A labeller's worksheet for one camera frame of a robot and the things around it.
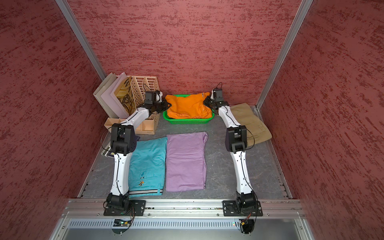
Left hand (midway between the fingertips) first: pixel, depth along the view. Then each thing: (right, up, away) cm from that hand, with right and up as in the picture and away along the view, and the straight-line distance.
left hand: (171, 105), depth 105 cm
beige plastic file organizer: (-24, +15, +4) cm, 29 cm away
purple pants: (+12, -36, -15) cm, 41 cm away
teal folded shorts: (-10, -38, -19) cm, 44 cm away
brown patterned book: (-31, +8, -5) cm, 32 cm away
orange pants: (+13, -1, +6) cm, 14 cm away
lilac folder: (-35, 0, -11) cm, 36 cm away
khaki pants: (+62, -18, -1) cm, 65 cm away
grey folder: (-38, +14, -12) cm, 43 cm away
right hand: (+25, +4, +4) cm, 25 cm away
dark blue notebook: (-38, -30, -13) cm, 50 cm away
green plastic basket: (+2, -11, +2) cm, 12 cm away
